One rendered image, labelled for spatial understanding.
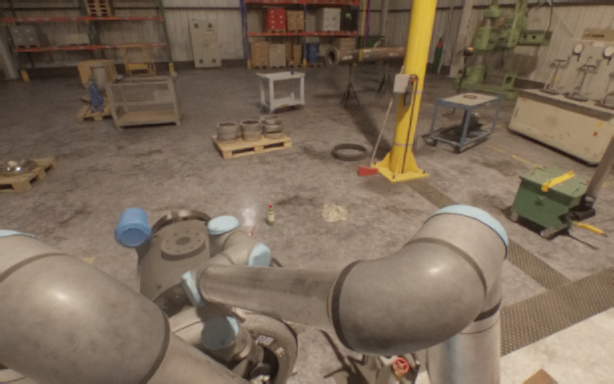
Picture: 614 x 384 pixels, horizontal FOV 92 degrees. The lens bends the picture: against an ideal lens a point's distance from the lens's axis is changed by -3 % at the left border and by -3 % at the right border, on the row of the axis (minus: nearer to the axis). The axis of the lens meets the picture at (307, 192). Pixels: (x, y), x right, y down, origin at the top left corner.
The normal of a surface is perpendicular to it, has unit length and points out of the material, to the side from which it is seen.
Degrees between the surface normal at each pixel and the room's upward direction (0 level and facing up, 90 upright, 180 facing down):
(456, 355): 86
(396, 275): 25
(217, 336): 19
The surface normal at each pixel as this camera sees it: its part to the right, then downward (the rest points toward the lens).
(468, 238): 0.23, -0.73
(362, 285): -0.52, -0.65
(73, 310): 0.54, -0.50
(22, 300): 0.18, -0.51
